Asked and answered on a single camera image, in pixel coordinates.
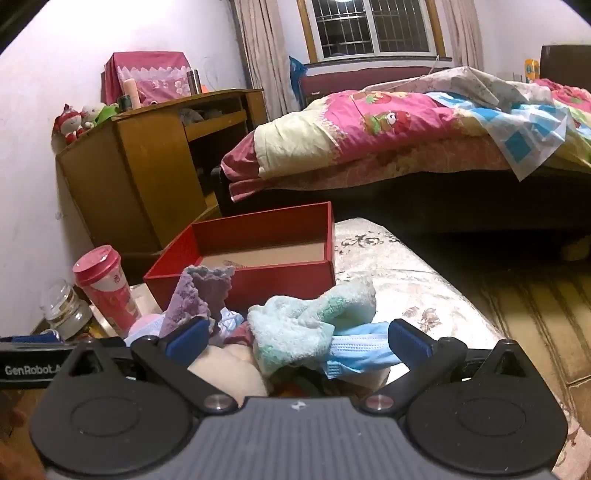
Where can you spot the orange toy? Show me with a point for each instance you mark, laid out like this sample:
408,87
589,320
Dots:
532,70

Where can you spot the pink cylinder bottle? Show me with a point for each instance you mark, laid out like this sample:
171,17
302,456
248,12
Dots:
130,88

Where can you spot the bed with pink quilt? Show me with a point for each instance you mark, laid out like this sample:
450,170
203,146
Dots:
455,120

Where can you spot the wooden desk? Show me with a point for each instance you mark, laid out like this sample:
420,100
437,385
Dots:
135,178

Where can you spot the purple fuzzy cloth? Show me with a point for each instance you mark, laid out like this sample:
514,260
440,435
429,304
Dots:
200,292

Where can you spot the teal pink plush toy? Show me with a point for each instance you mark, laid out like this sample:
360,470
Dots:
148,325

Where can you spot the pink cloth covered box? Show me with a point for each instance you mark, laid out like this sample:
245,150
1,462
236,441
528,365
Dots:
160,76

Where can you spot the metal thermos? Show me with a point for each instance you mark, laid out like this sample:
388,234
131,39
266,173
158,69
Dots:
193,82

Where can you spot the mint green towel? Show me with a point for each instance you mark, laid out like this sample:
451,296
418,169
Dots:
288,331

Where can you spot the glass jar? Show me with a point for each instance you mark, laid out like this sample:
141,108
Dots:
64,311

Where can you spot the maroon scrunchie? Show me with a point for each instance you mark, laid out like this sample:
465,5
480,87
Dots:
242,335

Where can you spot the window with bars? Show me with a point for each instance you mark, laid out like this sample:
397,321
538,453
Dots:
371,30

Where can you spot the pink lidded cup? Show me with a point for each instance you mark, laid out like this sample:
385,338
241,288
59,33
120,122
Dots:
100,275

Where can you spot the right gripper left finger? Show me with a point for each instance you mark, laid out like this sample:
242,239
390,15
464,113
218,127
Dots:
166,360

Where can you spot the dark headboard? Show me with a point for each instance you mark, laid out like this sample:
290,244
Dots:
565,62

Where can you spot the red cardboard box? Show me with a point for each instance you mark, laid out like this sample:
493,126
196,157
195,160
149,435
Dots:
286,251

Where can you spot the green white plush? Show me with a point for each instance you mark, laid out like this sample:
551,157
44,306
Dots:
93,115

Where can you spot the cream plush toy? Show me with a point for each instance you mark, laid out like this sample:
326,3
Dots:
232,370

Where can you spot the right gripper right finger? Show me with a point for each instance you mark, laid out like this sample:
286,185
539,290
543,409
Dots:
429,362

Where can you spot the right beige curtain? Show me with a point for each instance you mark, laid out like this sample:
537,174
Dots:
465,33

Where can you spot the beige curtain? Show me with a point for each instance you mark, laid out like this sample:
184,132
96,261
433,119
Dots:
265,49
465,33

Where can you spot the left beige curtain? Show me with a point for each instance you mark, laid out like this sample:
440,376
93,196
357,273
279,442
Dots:
265,49

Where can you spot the blue face mask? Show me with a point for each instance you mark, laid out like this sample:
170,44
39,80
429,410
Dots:
359,350

